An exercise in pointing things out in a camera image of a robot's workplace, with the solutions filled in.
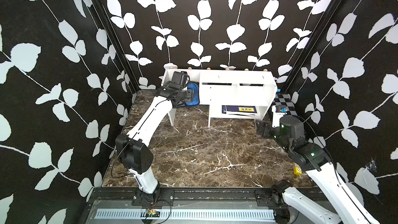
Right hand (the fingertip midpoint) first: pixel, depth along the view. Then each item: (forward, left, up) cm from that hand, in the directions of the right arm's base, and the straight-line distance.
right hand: (262, 118), depth 70 cm
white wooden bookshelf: (+24, +19, -3) cm, 30 cm away
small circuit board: (-35, +51, -29) cm, 68 cm away
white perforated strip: (-35, +35, -28) cm, 57 cm away
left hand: (+18, +36, -1) cm, 40 cm away
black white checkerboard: (+34, -32, -25) cm, 53 cm away
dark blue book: (+15, +6, -14) cm, 21 cm away
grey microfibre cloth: (+13, +31, +6) cm, 34 cm away
